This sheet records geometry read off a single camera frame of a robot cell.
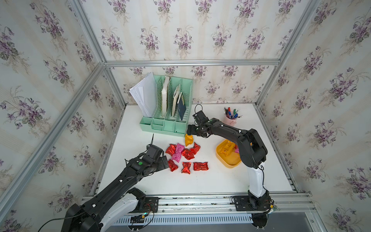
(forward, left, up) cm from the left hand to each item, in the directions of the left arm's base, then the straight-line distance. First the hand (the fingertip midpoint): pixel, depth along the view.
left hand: (163, 165), depth 81 cm
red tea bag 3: (+11, -19, -2) cm, 23 cm away
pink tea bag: (+7, -7, -2) cm, 10 cm away
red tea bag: (+12, -3, -3) cm, 13 cm away
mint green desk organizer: (+42, -3, +5) cm, 42 cm away
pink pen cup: (+29, -45, +3) cm, 54 cm away
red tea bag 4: (+1, -5, -3) cm, 5 cm away
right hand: (+23, -18, 0) cm, 29 cm away
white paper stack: (+43, +14, +16) cm, 48 cm away
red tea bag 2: (+8, -14, -3) cm, 17 cm away
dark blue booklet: (+44, -10, +3) cm, 45 cm away
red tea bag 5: (-1, -13, -2) cm, 13 cm away
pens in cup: (+35, -47, +4) cm, 59 cm away
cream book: (+41, +1, +19) cm, 45 cm away
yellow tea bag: (+19, -15, -3) cm, 24 cm away
